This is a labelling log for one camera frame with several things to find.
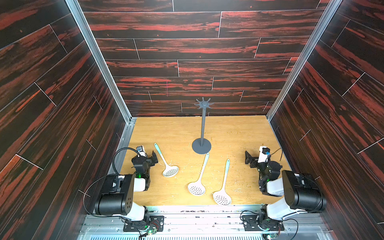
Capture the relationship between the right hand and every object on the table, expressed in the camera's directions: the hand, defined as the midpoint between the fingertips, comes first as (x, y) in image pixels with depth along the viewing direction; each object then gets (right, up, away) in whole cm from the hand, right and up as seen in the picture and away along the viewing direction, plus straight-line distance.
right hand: (257, 151), depth 90 cm
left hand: (-68, -2, +3) cm, 69 cm away
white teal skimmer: (-54, -13, +1) cm, 56 cm away
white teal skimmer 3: (-23, -25, -8) cm, 35 cm away
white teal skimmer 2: (-37, -21, -6) cm, 43 cm away
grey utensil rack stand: (-32, +2, +14) cm, 35 cm away
